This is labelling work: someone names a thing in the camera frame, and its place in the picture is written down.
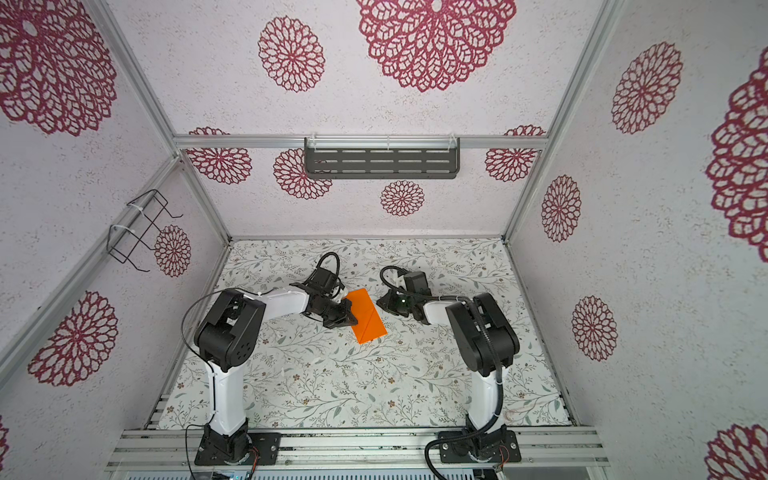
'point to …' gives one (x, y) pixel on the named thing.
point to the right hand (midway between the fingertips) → (376, 299)
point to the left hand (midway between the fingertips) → (356, 326)
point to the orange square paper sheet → (370, 325)
